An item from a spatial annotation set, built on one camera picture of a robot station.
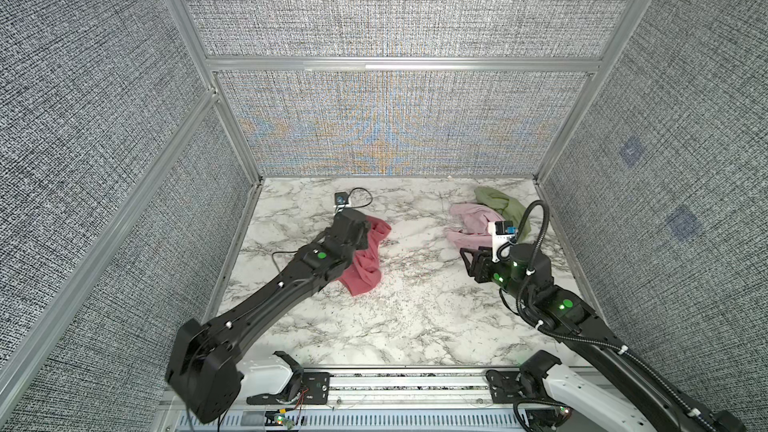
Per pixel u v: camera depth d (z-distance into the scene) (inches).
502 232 24.8
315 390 28.9
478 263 25.7
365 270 33.4
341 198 27.0
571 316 20.1
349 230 22.7
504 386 28.7
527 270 20.6
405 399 28.8
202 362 15.3
